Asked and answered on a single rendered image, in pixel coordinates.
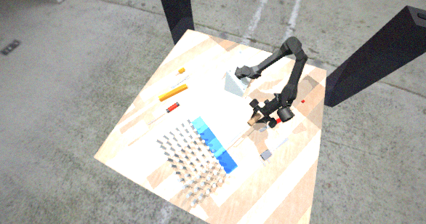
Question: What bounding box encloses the orange rectangular bar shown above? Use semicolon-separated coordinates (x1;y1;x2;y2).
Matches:
158;84;188;102

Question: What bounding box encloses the blue flat strip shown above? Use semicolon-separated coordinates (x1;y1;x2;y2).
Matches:
191;116;238;174

